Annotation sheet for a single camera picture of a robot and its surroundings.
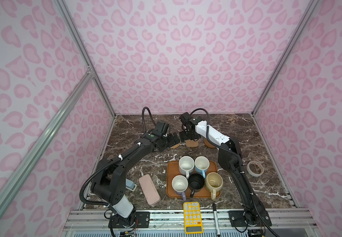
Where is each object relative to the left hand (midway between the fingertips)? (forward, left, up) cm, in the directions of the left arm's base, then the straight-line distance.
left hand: (176, 140), depth 87 cm
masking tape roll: (-12, -48, -15) cm, 52 cm away
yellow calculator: (-40, -7, -12) cm, 42 cm away
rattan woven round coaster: (-6, 0, +3) cm, 7 cm away
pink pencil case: (-24, +15, -13) cm, 31 cm away
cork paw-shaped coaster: (+7, -10, -15) cm, 20 cm away
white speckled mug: (-10, -6, -13) cm, 17 cm away
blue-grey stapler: (-22, +25, -9) cm, 35 cm away
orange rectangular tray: (-12, +3, -15) cm, 19 cm away
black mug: (-21, -11, -13) cm, 27 cm away
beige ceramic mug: (-20, -21, -13) cm, 32 cm away
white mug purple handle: (-21, -2, -14) cm, 25 cm away
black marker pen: (-37, -19, -13) cm, 43 cm away
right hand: (+9, -8, -10) cm, 16 cm away
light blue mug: (-10, -15, -12) cm, 22 cm away
